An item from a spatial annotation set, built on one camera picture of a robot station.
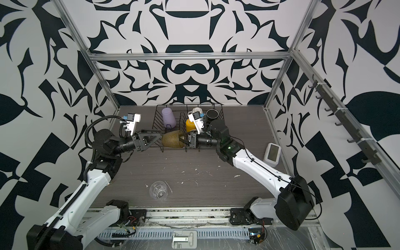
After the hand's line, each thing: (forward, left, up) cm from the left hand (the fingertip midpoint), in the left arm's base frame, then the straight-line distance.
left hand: (161, 132), depth 63 cm
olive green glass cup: (-3, -4, 0) cm, 5 cm away
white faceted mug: (+33, -14, -23) cm, 43 cm away
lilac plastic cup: (+27, +3, -26) cm, 37 cm away
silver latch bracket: (-33, -8, -32) cm, 47 cm away
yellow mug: (+22, -10, -25) cm, 34 cm away
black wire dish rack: (+36, -4, -28) cm, 46 cm away
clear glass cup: (-12, +6, -35) cm, 38 cm away
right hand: (-1, -6, -4) cm, 7 cm away
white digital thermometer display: (+3, -55, -28) cm, 62 cm away
